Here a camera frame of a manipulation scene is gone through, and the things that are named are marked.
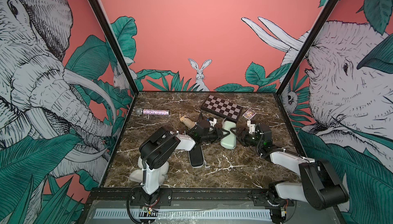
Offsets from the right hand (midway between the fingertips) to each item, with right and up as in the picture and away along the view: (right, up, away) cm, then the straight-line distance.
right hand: (231, 130), depth 85 cm
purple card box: (+18, +8, +22) cm, 29 cm away
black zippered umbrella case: (-20, -15, -1) cm, 25 cm away
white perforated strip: (+2, -37, -15) cm, 40 cm away
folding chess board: (-2, +13, +22) cm, 26 cm away
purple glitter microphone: (-60, +11, +19) cm, 64 cm away
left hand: (0, -1, 0) cm, 1 cm away
